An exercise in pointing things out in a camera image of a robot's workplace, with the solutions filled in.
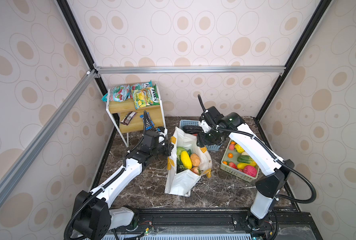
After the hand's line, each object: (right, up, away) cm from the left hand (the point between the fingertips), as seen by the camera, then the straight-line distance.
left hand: (177, 144), depth 79 cm
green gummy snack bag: (-31, +27, +2) cm, 42 cm away
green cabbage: (+1, -5, +12) cm, 13 cm away
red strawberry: (+34, -14, +11) cm, 38 cm away
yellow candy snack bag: (-20, +25, +1) cm, 32 cm away
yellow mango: (+5, -10, +6) cm, 13 cm away
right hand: (+13, +1, -2) cm, 13 cm away
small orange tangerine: (+34, -9, +18) cm, 40 cm away
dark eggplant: (+10, +8, +28) cm, 31 cm away
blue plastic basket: (+5, +13, +30) cm, 34 cm away
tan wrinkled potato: (+10, -10, +6) cm, 15 cm away
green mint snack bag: (-14, +26, +2) cm, 30 cm away
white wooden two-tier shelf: (-32, +17, -1) cm, 36 cm away
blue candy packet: (-19, +10, +15) cm, 26 cm away
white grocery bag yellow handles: (+3, -21, +1) cm, 21 cm away
